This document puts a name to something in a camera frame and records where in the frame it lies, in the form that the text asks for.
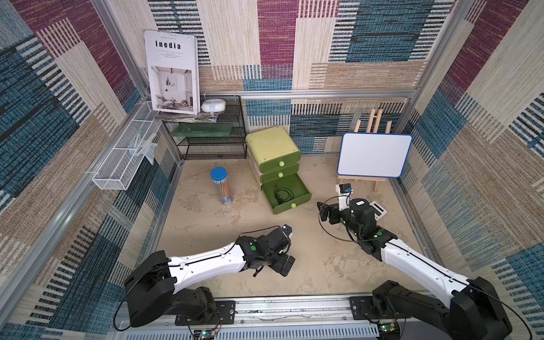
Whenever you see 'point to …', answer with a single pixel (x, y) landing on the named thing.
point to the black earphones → (282, 194)
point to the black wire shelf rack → (224, 139)
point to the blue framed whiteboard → (380, 155)
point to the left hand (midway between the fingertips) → (283, 256)
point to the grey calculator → (379, 211)
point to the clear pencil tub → (219, 175)
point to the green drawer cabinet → (275, 159)
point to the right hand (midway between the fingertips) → (329, 198)
